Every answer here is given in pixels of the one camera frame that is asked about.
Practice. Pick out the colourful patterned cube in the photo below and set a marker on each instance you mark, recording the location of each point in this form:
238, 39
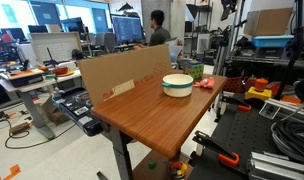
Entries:
193, 70

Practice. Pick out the cream bowl teal rim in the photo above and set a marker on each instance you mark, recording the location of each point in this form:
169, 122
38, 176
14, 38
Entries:
177, 86

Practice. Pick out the brown cardboard sheet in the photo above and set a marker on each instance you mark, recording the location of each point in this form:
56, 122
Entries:
125, 73

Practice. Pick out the pink plush toy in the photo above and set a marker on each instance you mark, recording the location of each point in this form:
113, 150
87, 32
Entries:
205, 83

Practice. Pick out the seated person dark shirt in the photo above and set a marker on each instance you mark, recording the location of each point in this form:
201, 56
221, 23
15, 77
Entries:
157, 30

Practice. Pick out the grey office chair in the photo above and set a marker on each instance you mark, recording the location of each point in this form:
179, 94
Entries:
107, 41

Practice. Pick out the large computer monitor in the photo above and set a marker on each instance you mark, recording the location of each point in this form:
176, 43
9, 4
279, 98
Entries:
127, 28

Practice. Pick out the black metal table leg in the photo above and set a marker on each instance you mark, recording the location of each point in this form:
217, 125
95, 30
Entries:
120, 153

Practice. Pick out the green ball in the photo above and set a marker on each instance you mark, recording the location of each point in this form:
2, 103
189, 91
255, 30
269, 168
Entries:
152, 164

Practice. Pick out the black floor case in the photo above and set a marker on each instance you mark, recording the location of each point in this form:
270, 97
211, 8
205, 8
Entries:
78, 110

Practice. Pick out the orange black bar clamp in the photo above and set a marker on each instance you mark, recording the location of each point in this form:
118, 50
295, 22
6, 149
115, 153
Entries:
237, 101
208, 145

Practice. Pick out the red basket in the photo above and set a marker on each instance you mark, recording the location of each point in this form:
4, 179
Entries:
232, 85

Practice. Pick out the cup of coloured balls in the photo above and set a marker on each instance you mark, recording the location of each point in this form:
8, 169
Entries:
177, 169

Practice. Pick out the wooden lower shelf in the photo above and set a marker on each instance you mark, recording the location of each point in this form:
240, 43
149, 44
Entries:
148, 173

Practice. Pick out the yellow plate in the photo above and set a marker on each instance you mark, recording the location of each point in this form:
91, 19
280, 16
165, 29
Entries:
69, 73

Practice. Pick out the red bowl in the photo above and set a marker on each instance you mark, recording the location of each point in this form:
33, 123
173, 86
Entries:
60, 70

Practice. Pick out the open cardboard box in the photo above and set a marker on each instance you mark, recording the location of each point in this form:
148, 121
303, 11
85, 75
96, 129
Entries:
55, 113

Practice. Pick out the background computer monitor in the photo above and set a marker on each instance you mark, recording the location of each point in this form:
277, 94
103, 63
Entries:
72, 25

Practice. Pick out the yellow emergency stop box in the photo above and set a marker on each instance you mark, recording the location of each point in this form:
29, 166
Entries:
258, 91

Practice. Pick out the white pegboard panel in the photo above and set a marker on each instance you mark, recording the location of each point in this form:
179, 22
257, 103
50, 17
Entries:
55, 46

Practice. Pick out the black perforated breadboard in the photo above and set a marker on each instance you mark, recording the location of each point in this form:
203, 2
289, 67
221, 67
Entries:
252, 133

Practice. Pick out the white desk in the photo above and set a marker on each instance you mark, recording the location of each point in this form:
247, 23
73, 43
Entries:
30, 110

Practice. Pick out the black equipment case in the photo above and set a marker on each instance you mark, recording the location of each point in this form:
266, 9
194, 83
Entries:
23, 79

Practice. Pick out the blue plastic bin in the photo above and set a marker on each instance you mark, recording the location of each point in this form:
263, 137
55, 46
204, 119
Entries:
272, 41

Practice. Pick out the large cardboard box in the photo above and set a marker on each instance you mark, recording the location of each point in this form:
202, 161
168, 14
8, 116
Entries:
268, 21

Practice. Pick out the orange flat object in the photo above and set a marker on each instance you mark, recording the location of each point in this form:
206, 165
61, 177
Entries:
291, 99

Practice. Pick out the black round object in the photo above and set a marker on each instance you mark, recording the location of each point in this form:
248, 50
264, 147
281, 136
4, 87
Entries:
303, 90

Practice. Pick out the black stand pole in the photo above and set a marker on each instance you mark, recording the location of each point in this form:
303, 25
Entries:
297, 33

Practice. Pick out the orange floor tape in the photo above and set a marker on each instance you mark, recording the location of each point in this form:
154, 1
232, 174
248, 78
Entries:
12, 171

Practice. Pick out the aluminium extrusion rail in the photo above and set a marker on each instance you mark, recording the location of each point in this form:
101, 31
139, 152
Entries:
285, 110
278, 166

